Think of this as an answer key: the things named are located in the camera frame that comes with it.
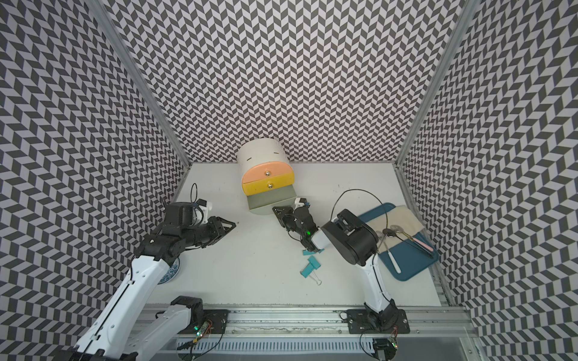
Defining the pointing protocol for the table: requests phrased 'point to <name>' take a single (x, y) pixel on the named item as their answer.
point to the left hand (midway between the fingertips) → (233, 229)
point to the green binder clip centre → (314, 262)
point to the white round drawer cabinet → (253, 151)
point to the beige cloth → (400, 215)
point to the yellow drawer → (262, 185)
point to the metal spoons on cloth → (395, 231)
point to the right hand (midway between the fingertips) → (270, 212)
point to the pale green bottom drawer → (263, 202)
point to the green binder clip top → (307, 253)
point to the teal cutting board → (409, 258)
